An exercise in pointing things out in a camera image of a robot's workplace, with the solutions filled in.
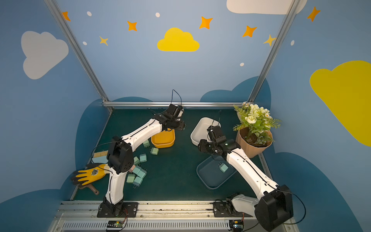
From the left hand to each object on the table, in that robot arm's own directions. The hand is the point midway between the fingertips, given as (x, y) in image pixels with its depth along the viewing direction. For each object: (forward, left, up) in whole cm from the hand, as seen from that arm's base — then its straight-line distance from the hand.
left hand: (182, 122), depth 93 cm
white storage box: (+6, -13, -18) cm, 22 cm away
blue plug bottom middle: (-34, +25, -14) cm, 45 cm away
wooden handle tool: (-39, +48, -15) cm, 64 cm away
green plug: (-14, +18, -14) cm, 27 cm away
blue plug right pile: (-29, +23, -14) cm, 40 cm away
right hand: (-17, -13, 0) cm, 21 cm away
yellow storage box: (-6, +12, -12) cm, 18 cm away
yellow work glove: (-31, +53, -11) cm, 62 cm away
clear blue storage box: (-26, -20, -15) cm, 36 cm away
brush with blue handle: (-18, +56, -18) cm, 61 cm away
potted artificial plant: (-10, -41, +8) cm, 43 cm away
